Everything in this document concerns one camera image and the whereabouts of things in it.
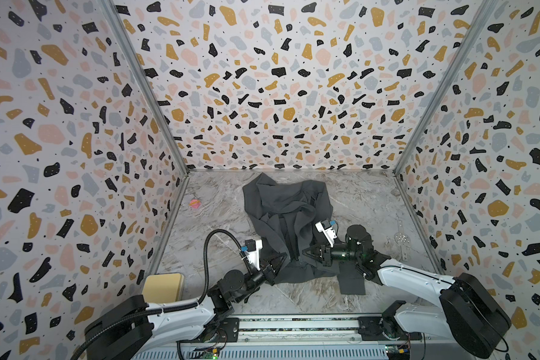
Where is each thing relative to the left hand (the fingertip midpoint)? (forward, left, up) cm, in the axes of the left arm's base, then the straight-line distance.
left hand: (287, 254), depth 71 cm
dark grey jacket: (+25, 0, -17) cm, 30 cm away
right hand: (+3, -5, -3) cm, 7 cm away
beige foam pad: (-3, +46, -21) cm, 51 cm away
